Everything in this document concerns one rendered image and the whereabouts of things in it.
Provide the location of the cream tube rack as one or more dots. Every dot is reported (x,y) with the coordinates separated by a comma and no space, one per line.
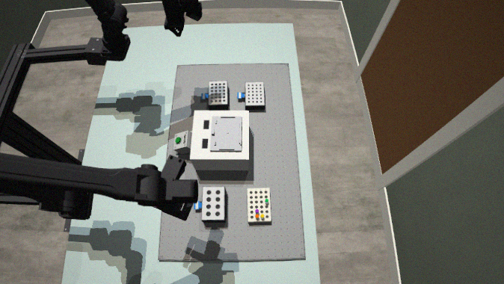
(264,208)

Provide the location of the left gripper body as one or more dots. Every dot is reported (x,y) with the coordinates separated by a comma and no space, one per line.
(169,22)

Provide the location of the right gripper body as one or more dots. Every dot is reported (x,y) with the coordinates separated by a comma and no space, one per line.
(174,209)

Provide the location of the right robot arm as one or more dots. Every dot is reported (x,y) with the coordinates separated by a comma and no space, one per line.
(53,179)

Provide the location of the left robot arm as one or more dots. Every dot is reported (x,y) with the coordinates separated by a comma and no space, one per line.
(114,17)

